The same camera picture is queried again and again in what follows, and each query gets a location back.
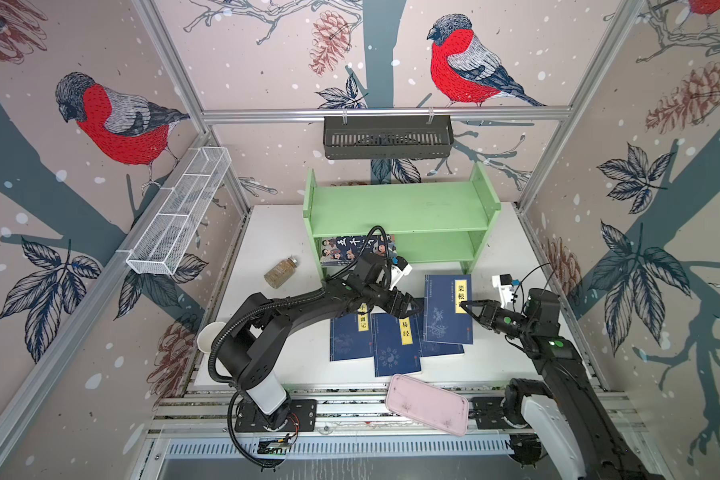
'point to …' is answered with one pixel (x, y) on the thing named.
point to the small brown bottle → (280, 272)
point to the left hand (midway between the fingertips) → (413, 304)
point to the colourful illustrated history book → (341, 250)
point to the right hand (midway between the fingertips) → (462, 308)
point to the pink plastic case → (428, 403)
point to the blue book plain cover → (428, 348)
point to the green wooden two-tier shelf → (430, 221)
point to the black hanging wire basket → (387, 137)
